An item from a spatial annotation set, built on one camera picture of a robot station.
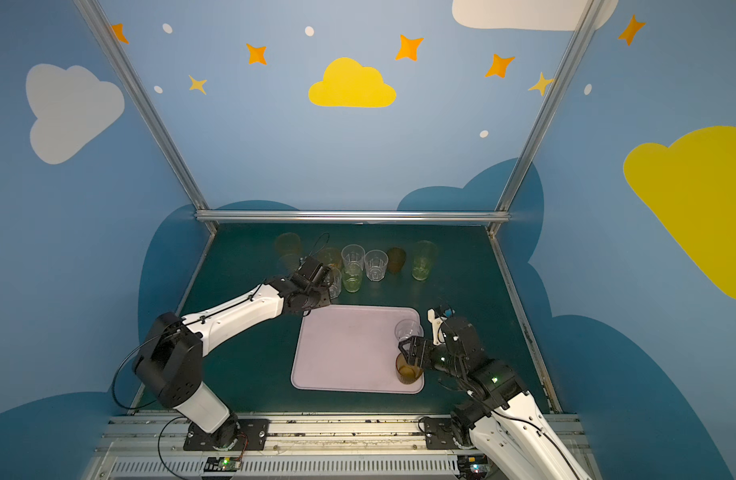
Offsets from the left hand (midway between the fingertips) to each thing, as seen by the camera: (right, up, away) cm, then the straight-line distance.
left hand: (329, 296), depth 89 cm
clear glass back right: (+15, +10, +18) cm, 26 cm away
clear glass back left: (+6, +13, +19) cm, 23 cm away
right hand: (+24, -10, -15) cm, 30 cm away
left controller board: (-23, -38, -19) cm, 48 cm away
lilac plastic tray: (+6, -17, +3) cm, 18 cm away
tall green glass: (+31, +13, +12) cm, 36 cm away
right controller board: (+38, -39, -18) cm, 57 cm away
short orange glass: (-1, +12, +12) cm, 17 cm away
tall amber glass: (-15, +14, +8) cm, 22 cm away
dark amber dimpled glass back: (+22, +11, +16) cm, 29 cm away
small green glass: (+6, +5, +15) cm, 17 cm away
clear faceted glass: (+24, -10, 0) cm, 26 cm away
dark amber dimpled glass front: (+23, -21, -5) cm, 32 cm away
